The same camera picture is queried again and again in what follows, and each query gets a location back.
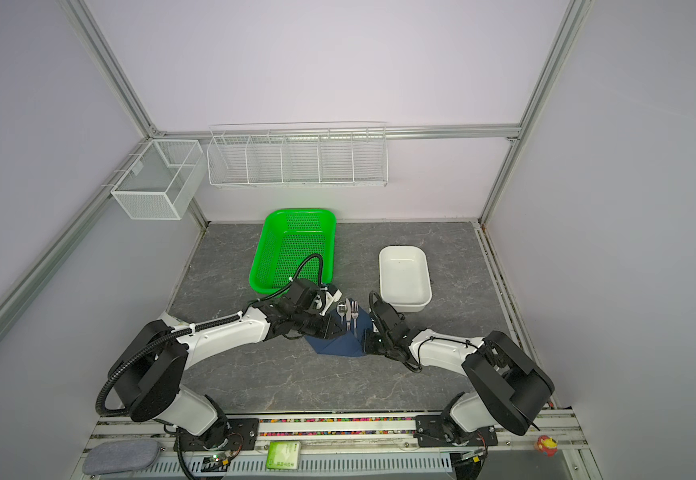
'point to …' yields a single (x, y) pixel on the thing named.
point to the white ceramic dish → (405, 280)
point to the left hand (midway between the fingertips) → (344, 335)
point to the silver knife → (348, 314)
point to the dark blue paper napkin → (344, 344)
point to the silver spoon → (341, 310)
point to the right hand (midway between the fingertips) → (361, 344)
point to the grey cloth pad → (121, 456)
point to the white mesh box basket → (162, 180)
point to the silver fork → (354, 314)
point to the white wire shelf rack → (348, 153)
